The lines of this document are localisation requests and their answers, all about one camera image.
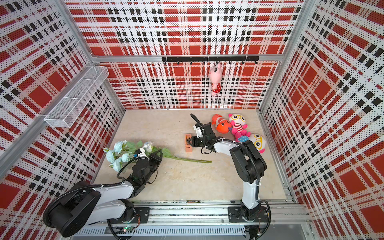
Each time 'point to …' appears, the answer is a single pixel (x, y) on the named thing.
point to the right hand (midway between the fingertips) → (192, 141)
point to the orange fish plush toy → (222, 125)
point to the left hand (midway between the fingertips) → (166, 149)
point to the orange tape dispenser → (188, 147)
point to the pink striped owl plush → (238, 122)
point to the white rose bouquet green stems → (119, 155)
